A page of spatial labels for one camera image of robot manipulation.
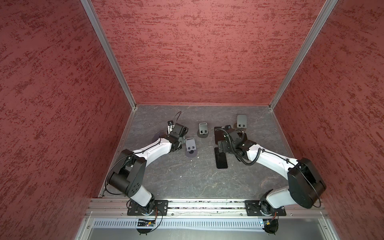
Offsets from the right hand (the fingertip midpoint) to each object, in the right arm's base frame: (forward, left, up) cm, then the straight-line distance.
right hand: (226, 145), depth 89 cm
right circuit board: (-40, -17, -9) cm, 44 cm away
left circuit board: (-37, +46, -10) cm, 60 cm away
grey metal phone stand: (+15, +13, -2) cm, 20 cm away
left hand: (+5, +32, 0) cm, 32 cm away
